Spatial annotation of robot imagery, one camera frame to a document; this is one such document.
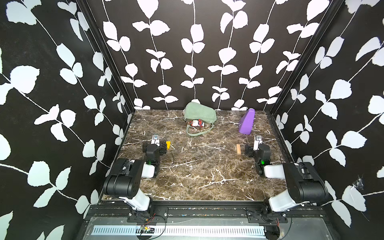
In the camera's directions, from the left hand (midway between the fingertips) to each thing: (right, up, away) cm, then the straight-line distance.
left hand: (155, 138), depth 93 cm
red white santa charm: (+27, +10, +17) cm, 33 cm away
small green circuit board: (+2, -42, -23) cm, 48 cm away
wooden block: (+55, -7, +5) cm, 55 cm away
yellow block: (+7, -4, +7) cm, 11 cm away
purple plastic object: (+61, +10, +8) cm, 62 cm away
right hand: (+64, -1, +1) cm, 64 cm away
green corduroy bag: (+24, +20, +22) cm, 38 cm away
